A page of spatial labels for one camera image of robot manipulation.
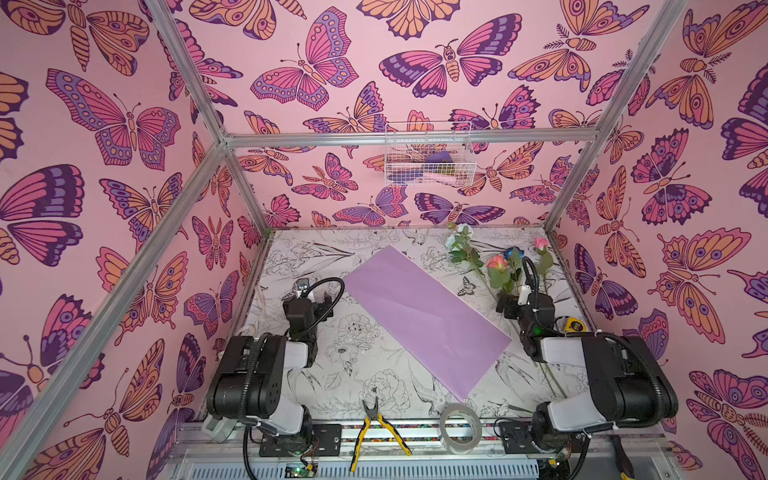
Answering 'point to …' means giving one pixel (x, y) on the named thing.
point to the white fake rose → (462, 251)
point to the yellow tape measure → (575, 325)
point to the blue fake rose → (515, 256)
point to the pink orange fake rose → (497, 273)
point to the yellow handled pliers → (370, 416)
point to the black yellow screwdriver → (624, 464)
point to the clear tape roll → (460, 448)
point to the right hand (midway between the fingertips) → (519, 290)
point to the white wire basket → (429, 154)
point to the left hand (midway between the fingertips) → (312, 290)
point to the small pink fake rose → (546, 259)
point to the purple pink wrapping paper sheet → (441, 330)
